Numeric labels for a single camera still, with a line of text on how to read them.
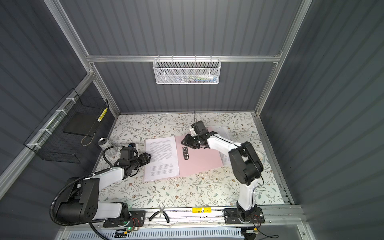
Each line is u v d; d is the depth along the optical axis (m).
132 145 0.85
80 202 0.43
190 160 0.93
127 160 0.72
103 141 0.87
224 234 0.71
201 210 0.75
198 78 0.92
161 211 0.76
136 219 0.72
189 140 0.83
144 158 0.83
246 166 0.51
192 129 0.89
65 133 0.72
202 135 0.75
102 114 0.82
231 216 0.73
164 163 0.93
